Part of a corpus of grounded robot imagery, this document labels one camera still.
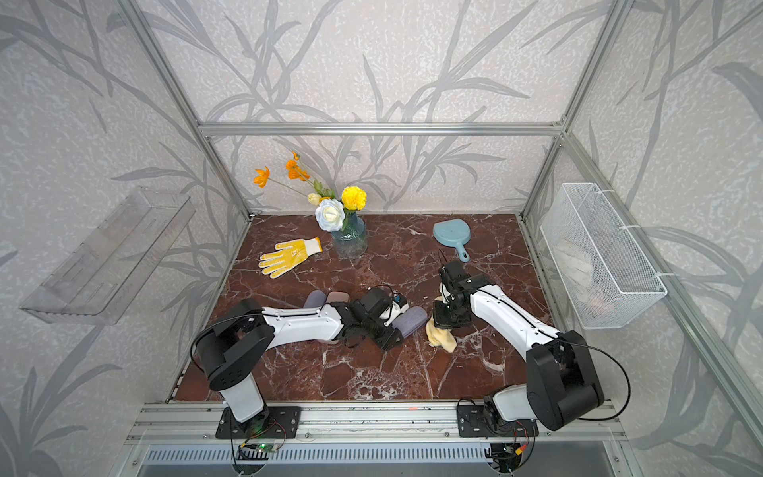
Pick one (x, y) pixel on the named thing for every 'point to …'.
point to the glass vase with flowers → (336, 215)
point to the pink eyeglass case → (337, 296)
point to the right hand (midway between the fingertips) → (438, 320)
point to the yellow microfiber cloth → (440, 336)
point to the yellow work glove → (288, 254)
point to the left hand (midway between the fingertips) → (398, 337)
